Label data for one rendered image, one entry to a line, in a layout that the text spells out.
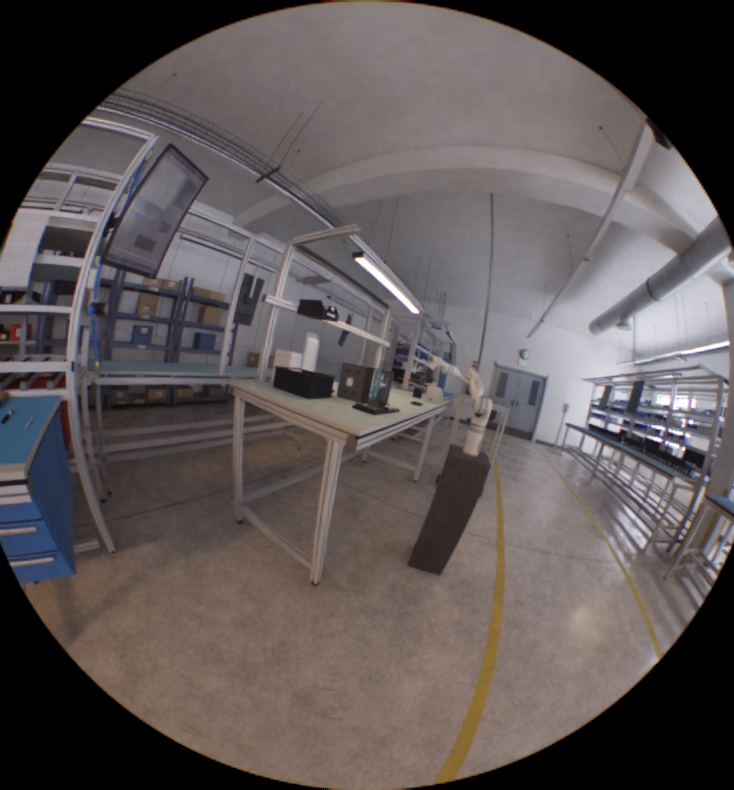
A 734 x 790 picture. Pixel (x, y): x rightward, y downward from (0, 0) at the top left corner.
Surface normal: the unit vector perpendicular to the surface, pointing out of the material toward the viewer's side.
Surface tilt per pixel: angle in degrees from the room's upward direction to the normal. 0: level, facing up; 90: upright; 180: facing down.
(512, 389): 90
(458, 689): 0
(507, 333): 90
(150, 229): 101
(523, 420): 90
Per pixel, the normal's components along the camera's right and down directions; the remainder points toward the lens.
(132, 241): 0.92, 0.38
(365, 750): 0.19, -0.97
